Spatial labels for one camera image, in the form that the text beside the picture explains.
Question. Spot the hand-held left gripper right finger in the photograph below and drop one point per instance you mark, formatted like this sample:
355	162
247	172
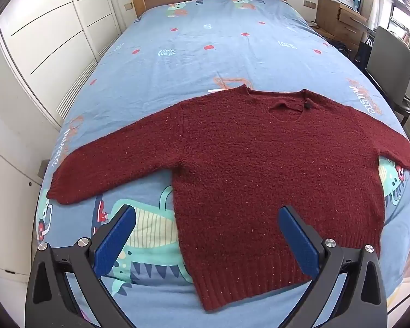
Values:
297	237

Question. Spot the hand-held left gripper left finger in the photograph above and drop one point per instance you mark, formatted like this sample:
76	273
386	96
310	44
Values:
118	235

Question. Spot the dark red knitted sweater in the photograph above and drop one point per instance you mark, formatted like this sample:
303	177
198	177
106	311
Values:
259	164

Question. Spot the grey chair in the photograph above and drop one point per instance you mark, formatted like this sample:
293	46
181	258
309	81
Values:
389	65

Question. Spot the black bag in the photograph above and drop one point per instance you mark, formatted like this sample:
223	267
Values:
362	54

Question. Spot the dark backpack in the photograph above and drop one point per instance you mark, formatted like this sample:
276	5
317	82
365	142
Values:
340	47

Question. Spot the wooden drawer cabinet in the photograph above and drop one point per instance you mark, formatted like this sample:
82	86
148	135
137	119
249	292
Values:
331	17

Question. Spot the wall socket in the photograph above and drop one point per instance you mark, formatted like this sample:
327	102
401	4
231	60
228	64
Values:
128	6
309	4

